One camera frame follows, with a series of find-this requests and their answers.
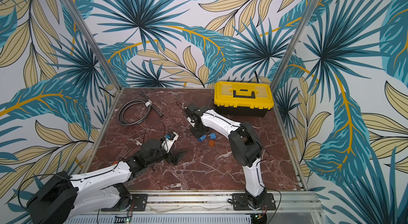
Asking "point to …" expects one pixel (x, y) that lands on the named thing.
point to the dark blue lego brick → (202, 138)
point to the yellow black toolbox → (243, 99)
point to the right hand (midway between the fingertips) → (200, 132)
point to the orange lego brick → (211, 143)
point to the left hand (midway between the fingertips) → (179, 148)
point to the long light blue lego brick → (213, 136)
